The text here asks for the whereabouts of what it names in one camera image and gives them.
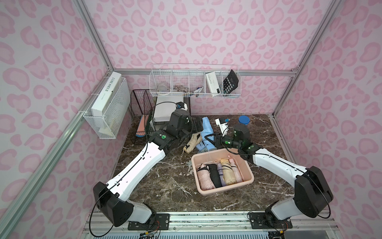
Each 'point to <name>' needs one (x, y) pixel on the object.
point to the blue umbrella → (207, 130)
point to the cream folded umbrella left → (194, 139)
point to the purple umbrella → (220, 169)
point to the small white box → (212, 80)
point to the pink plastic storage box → (214, 157)
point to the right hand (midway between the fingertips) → (205, 137)
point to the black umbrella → (214, 175)
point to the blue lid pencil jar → (244, 119)
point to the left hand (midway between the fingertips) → (196, 118)
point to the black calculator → (230, 82)
